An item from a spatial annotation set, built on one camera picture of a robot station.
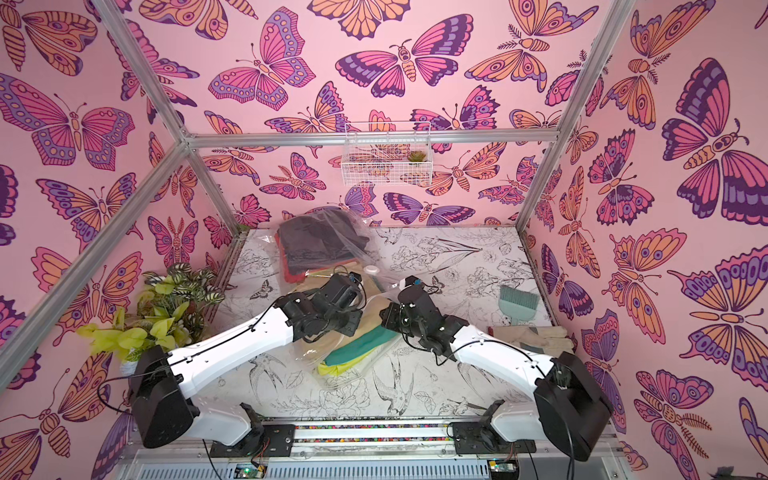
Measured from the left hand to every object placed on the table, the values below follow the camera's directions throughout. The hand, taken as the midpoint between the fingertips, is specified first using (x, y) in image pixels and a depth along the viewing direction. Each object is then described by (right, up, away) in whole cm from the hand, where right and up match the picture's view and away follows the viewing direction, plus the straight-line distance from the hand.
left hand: (358, 314), depth 81 cm
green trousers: (0, -9, +5) cm, 11 cm away
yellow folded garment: (-6, -16, +2) cm, 17 cm away
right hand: (+6, +1, +1) cm, 6 cm away
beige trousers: (-7, -7, -1) cm, 10 cm away
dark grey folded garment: (-16, +22, +25) cm, 37 cm away
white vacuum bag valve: (+3, +12, +15) cm, 19 cm away
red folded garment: (-25, +9, +18) cm, 32 cm away
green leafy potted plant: (-48, +1, -5) cm, 48 cm away
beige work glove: (+56, -9, +8) cm, 58 cm away
